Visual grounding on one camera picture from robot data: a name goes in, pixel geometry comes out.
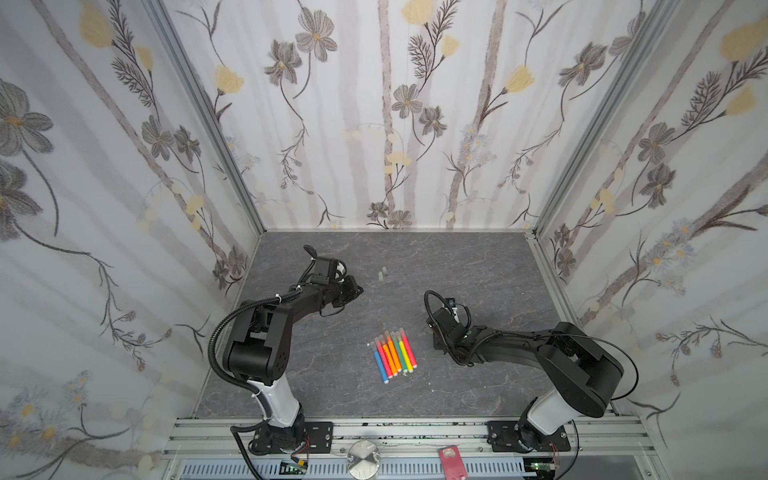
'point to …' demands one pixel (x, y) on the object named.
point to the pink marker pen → (408, 348)
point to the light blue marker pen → (379, 362)
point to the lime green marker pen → (406, 357)
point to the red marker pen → (384, 358)
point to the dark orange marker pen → (389, 355)
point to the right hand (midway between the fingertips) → (435, 325)
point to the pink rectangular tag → (453, 465)
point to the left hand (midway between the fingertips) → (359, 281)
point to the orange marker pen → (394, 352)
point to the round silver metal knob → (363, 458)
